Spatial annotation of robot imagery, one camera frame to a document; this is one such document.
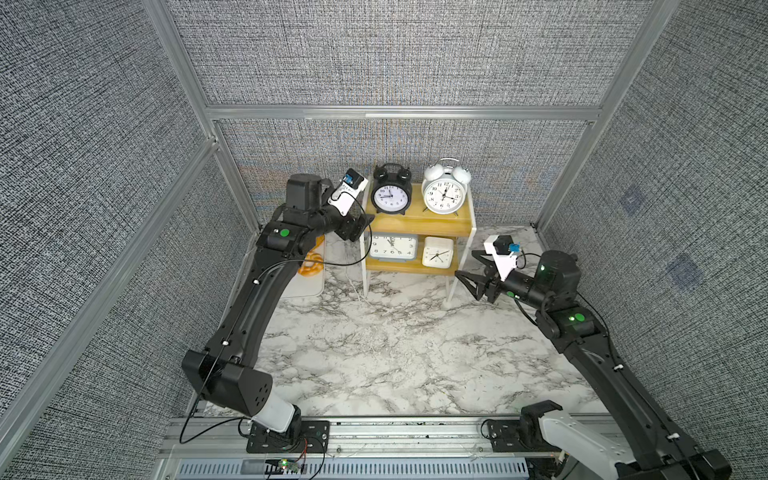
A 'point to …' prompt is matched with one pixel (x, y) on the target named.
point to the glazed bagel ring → (314, 268)
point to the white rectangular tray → (308, 286)
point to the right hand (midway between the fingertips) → (469, 255)
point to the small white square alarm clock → (437, 252)
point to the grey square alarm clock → (396, 247)
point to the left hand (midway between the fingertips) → (365, 201)
